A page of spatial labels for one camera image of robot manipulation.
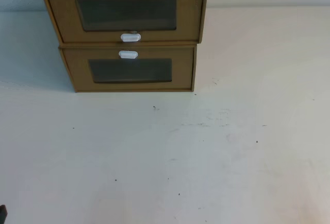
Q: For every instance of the white box handle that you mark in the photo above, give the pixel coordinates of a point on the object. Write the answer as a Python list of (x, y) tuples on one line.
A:
[(130, 37), (128, 54)]

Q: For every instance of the brown cardboard shoebox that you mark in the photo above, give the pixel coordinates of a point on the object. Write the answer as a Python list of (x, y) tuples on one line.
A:
[(104, 21), (158, 68)]

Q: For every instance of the black object at corner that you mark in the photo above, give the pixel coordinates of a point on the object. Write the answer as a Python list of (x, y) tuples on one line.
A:
[(3, 212)]

